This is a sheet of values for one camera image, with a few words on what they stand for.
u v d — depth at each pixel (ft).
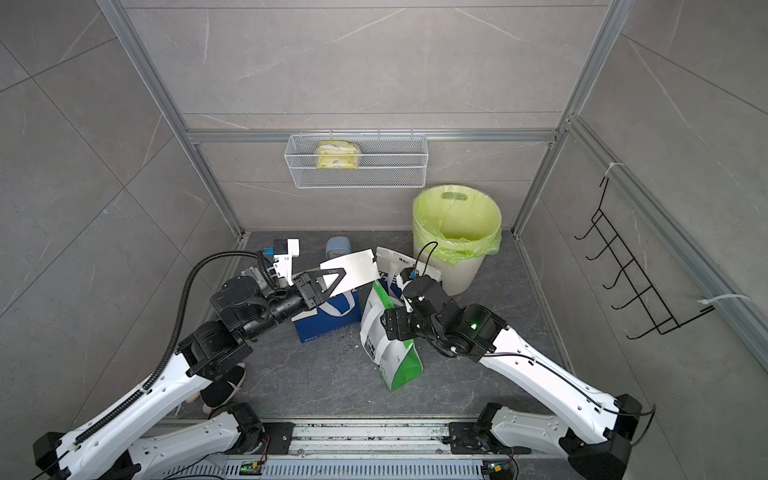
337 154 2.86
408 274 1.99
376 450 2.39
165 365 1.42
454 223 3.24
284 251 1.76
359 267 2.02
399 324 1.94
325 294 1.79
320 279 1.85
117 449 1.32
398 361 2.22
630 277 2.21
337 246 3.50
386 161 3.28
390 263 2.66
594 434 1.25
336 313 2.72
